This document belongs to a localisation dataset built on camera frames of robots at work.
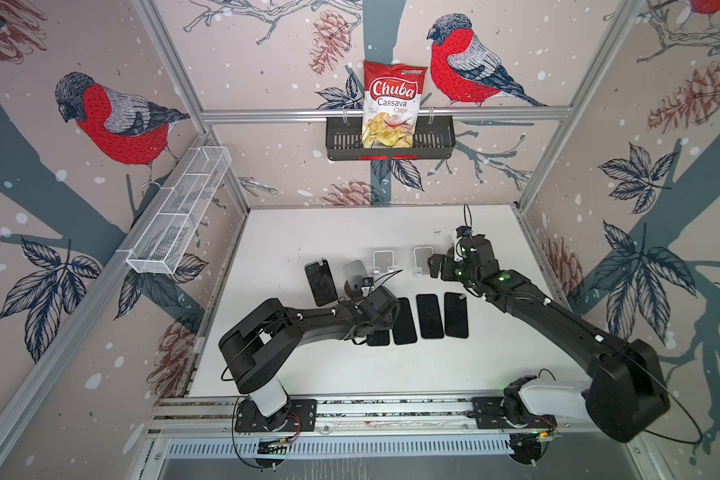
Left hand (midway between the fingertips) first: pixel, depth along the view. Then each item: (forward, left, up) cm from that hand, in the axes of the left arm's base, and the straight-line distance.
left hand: (384, 318), depth 88 cm
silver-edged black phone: (-3, -6, -1) cm, 7 cm away
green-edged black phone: (+1, -14, -1) cm, 14 cm away
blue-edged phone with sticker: (+7, +19, +10) cm, 22 cm away
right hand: (+10, -15, +14) cm, 23 cm away
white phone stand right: (+19, -13, +6) cm, 24 cm away
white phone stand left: (+17, 0, +6) cm, 18 cm away
